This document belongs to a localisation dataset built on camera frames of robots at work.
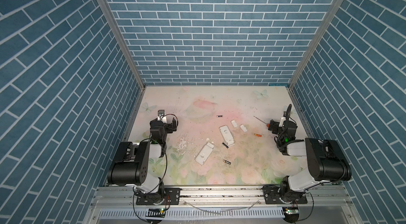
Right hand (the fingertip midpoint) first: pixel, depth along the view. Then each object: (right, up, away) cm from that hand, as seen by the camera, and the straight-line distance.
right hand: (280, 119), depth 94 cm
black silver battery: (-36, +1, +9) cm, 37 cm away
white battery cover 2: (-21, -6, +4) cm, 23 cm away
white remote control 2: (-45, -18, -8) cm, 49 cm away
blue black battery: (-34, -15, -4) cm, 37 cm away
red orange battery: (-13, -10, +2) cm, 16 cm away
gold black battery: (-32, -22, -10) cm, 40 cm away
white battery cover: (-27, -3, +6) cm, 28 cm away
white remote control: (-32, -10, 0) cm, 34 cm away
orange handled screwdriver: (-6, -4, +4) cm, 8 cm away
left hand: (-69, +1, -1) cm, 69 cm away
